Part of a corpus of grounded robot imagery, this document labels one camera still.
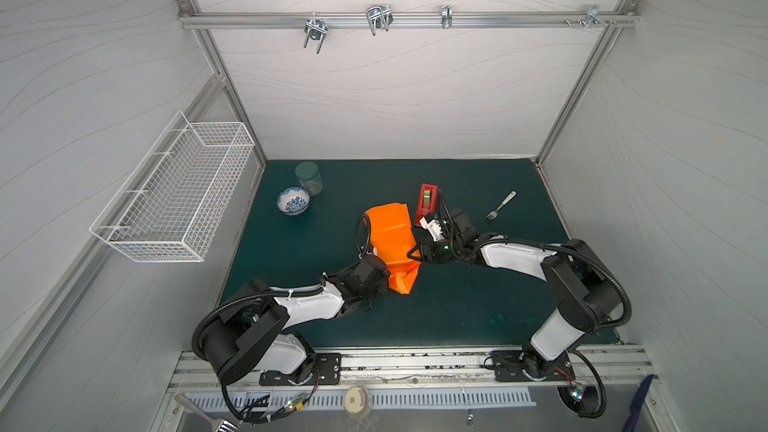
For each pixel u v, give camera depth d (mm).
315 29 793
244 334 424
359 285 675
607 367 748
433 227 841
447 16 779
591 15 765
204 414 673
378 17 765
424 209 984
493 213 1043
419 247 822
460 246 716
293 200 1065
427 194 968
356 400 611
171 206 685
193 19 769
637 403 696
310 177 1035
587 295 464
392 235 912
